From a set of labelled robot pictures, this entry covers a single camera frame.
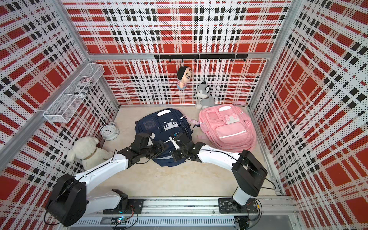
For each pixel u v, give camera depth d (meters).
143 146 0.68
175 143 0.67
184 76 0.91
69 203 0.40
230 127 1.03
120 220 0.70
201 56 0.88
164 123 1.04
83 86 0.75
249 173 0.44
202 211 0.74
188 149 0.64
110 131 1.01
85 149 0.77
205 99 1.10
